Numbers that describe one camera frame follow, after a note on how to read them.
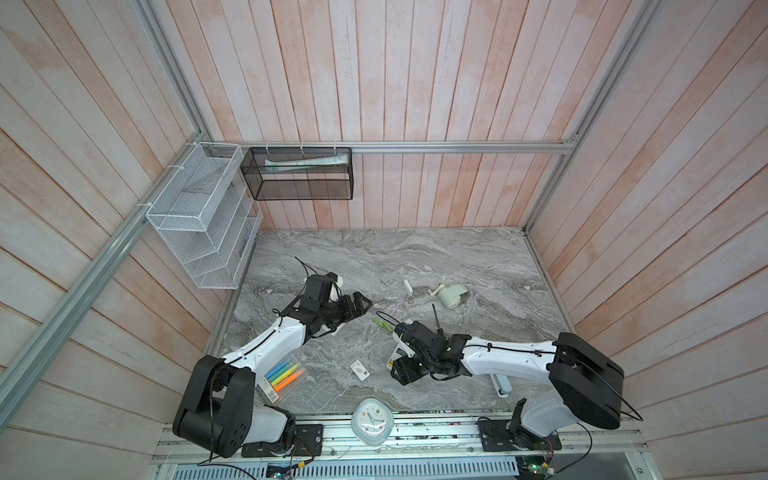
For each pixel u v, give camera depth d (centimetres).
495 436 73
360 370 84
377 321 95
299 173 104
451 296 95
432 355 66
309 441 73
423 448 73
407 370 73
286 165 89
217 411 41
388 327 92
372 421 74
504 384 78
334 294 72
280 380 82
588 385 44
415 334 67
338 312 77
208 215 73
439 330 92
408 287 100
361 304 78
